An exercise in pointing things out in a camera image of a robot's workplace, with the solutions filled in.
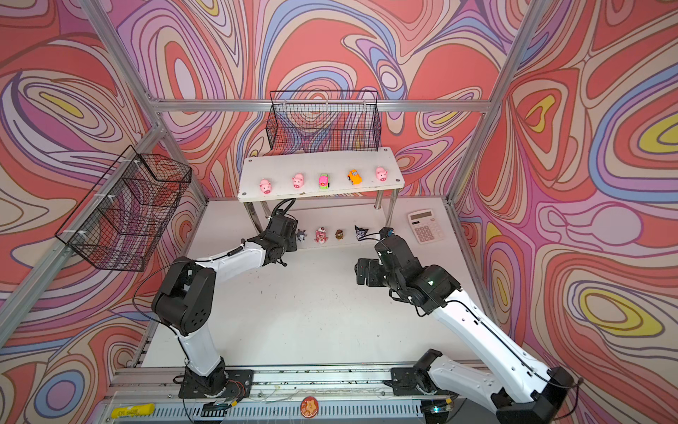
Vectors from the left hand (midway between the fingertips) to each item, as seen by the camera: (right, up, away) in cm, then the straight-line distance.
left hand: (291, 238), depth 97 cm
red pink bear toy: (+11, +1, -3) cm, 12 cm away
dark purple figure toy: (+25, +2, -3) cm, 26 cm away
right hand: (+27, -9, -25) cm, 38 cm away
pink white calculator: (+54, +4, +11) cm, 55 cm away
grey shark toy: (+4, +1, -1) cm, 4 cm away
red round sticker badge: (+10, -44, -27) cm, 52 cm away
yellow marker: (-36, -43, -29) cm, 63 cm away
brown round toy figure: (+18, +1, -1) cm, 18 cm away
